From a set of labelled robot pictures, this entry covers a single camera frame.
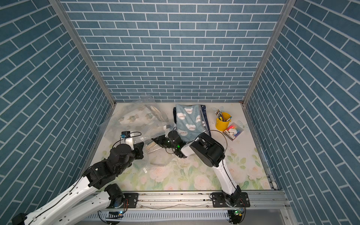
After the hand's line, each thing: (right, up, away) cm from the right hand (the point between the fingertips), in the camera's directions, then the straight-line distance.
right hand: (152, 139), depth 89 cm
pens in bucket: (+44, +16, +4) cm, 47 cm away
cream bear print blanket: (-11, +14, +14) cm, 22 cm away
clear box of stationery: (+55, +3, +9) cm, 56 cm away
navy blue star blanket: (+36, +20, +19) cm, 45 cm away
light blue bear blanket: (+25, +10, +11) cm, 29 cm away
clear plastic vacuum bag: (0, -11, +2) cm, 11 cm away
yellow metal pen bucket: (+49, +8, +12) cm, 51 cm away
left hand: (+2, 0, -16) cm, 16 cm away
